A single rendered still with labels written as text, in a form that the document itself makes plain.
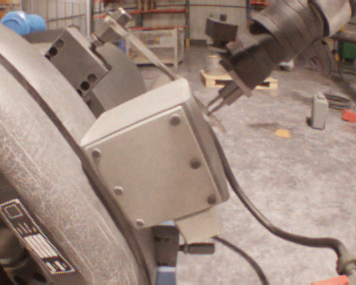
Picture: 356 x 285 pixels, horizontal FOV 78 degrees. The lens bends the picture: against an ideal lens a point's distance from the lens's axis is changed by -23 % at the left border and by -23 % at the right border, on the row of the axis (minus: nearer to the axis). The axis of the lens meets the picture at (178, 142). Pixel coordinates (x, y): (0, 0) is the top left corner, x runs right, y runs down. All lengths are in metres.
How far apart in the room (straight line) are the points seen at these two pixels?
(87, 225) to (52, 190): 0.05
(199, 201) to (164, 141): 0.06
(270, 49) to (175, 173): 0.18
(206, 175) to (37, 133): 0.15
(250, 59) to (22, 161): 0.25
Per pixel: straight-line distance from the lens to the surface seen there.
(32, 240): 0.28
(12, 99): 0.24
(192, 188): 0.23
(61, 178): 0.23
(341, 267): 0.65
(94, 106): 0.58
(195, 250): 0.43
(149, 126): 0.21
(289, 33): 0.33
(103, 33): 0.30
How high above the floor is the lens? 0.88
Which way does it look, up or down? 24 degrees down
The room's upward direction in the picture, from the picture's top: 1 degrees counter-clockwise
